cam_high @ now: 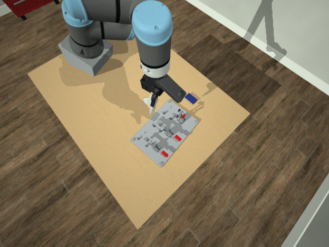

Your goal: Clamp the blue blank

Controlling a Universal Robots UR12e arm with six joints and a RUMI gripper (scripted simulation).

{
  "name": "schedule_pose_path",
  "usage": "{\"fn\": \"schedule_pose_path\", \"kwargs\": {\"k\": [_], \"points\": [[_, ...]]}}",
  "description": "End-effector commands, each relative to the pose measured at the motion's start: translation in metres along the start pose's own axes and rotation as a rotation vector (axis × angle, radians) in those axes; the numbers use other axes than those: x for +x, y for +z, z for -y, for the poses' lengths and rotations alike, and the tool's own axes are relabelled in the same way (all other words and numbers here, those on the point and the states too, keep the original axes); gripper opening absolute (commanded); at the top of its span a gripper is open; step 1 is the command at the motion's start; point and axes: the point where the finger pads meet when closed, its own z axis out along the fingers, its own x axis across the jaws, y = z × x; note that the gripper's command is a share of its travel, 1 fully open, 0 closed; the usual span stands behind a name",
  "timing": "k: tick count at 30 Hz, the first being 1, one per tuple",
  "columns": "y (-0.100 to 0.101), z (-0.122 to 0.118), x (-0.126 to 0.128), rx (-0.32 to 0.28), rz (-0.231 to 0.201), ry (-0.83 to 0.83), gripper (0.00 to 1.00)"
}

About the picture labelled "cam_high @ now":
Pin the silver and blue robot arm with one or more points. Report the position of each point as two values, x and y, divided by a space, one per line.
113 20

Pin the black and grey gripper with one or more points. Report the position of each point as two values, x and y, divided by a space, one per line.
148 84

